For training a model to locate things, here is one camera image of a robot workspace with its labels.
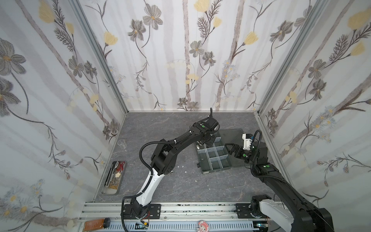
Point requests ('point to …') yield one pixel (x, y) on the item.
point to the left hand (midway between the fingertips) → (212, 139)
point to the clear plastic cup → (122, 143)
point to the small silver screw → (182, 166)
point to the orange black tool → (97, 224)
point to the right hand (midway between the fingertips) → (232, 145)
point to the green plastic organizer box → (216, 156)
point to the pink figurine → (203, 226)
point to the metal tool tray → (113, 181)
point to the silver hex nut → (172, 172)
